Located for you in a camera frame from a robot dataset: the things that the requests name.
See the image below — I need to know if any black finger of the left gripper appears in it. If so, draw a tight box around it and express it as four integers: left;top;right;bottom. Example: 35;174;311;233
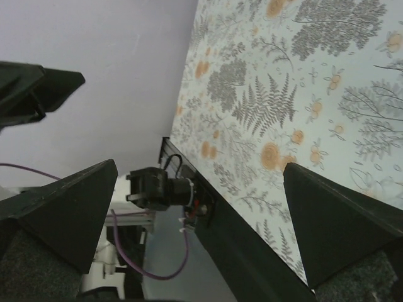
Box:
1;61;86;129

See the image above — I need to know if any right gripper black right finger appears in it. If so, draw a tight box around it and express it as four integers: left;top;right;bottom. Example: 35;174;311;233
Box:
283;163;402;301

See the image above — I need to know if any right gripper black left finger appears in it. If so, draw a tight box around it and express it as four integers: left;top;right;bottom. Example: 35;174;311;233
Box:
0;159;119;299

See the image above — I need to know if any floral patterned table mat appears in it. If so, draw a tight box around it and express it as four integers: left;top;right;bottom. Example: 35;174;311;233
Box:
171;1;402;279

